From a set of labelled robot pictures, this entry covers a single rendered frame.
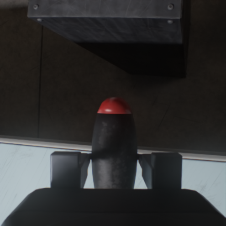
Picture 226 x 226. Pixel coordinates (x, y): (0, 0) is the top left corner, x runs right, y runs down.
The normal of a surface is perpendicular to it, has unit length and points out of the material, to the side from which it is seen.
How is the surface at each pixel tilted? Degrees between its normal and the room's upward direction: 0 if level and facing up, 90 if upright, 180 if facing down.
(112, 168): 10
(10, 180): 0
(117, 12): 0
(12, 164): 0
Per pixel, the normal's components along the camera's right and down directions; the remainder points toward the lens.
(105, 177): -0.37, 0.08
